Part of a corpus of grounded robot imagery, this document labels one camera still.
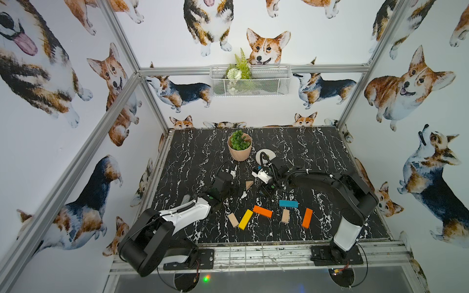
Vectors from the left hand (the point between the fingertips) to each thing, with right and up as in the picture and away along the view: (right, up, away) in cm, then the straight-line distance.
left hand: (236, 176), depth 89 cm
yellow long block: (+4, -19, -5) cm, 20 cm away
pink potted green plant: (+1, +16, +6) cm, 17 cm away
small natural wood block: (-1, -19, -5) cm, 20 cm away
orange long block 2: (+33, -18, -5) cm, 38 cm away
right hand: (+11, -7, +1) cm, 13 cm away
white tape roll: (+19, +10, +21) cm, 30 cm away
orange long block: (+13, -16, -3) cm, 20 cm away
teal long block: (+25, -13, 0) cm, 28 cm away
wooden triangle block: (+6, -5, +6) cm, 9 cm away
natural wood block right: (+23, -18, -3) cm, 29 cm away
